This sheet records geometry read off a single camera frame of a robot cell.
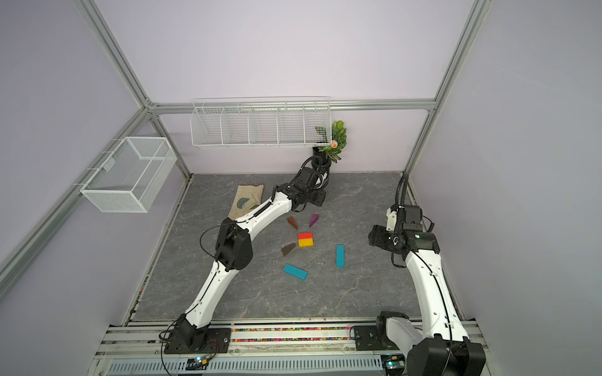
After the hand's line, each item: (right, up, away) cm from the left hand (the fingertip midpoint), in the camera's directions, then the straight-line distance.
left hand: (325, 194), depth 97 cm
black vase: (+1, +17, +16) cm, 23 cm away
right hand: (+18, -14, -17) cm, 28 cm away
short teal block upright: (+6, -24, -6) cm, 26 cm away
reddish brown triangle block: (-14, -11, +4) cm, 19 cm away
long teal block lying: (-12, -29, -8) cm, 33 cm away
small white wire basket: (-71, +5, -14) cm, 73 cm away
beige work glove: (-36, -1, +14) cm, 39 cm away
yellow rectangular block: (-7, -20, -1) cm, 21 cm away
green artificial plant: (+5, +22, -1) cm, 23 cm away
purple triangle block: (-5, -11, +5) cm, 13 cm away
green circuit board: (+20, -53, -25) cm, 62 cm away
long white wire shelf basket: (-27, +31, +2) cm, 42 cm away
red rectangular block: (-7, -17, +2) cm, 19 cm away
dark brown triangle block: (-16, -22, -3) cm, 27 cm away
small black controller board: (-42, -53, -25) cm, 72 cm away
